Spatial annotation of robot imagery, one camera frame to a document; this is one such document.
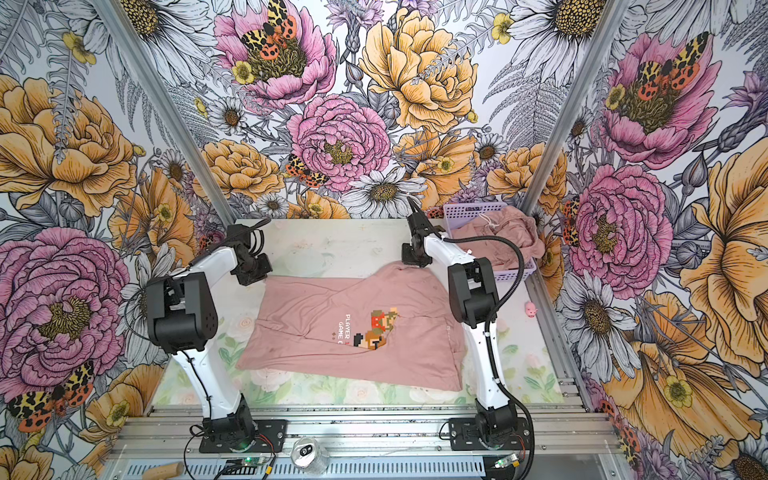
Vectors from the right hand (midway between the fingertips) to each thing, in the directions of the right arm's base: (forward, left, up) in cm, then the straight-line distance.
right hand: (410, 265), depth 106 cm
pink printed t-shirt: (-21, +8, -2) cm, 23 cm away
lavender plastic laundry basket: (+23, -19, +3) cm, 31 cm away
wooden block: (-57, +59, +1) cm, 82 cm away
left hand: (-7, +48, +3) cm, 48 cm away
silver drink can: (-56, +24, +12) cm, 62 cm away
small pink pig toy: (-19, -37, 0) cm, 41 cm away
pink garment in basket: (+14, -36, +6) cm, 39 cm away
